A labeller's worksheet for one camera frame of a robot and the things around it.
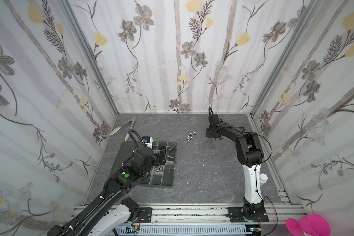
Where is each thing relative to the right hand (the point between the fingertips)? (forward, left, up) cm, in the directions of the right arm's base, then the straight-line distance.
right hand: (208, 129), depth 106 cm
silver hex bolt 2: (-22, +28, -3) cm, 36 cm away
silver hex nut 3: (-5, +15, -3) cm, 16 cm away
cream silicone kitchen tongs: (+1, +68, -6) cm, 68 cm away
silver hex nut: (-2, +10, -3) cm, 11 cm away
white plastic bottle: (-38, -24, +9) cm, 46 cm away
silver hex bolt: (-16, +27, -3) cm, 31 cm away
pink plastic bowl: (-59, -37, +1) cm, 69 cm away
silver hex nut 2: (-3, +13, -4) cm, 14 cm away
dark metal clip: (-32, +34, -2) cm, 47 cm away
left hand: (-27, +34, +18) cm, 46 cm away
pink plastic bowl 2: (-58, -35, +16) cm, 70 cm away
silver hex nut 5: (-8, +15, -4) cm, 17 cm away
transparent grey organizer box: (-34, +31, -4) cm, 47 cm away
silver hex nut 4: (-7, +12, -3) cm, 15 cm away
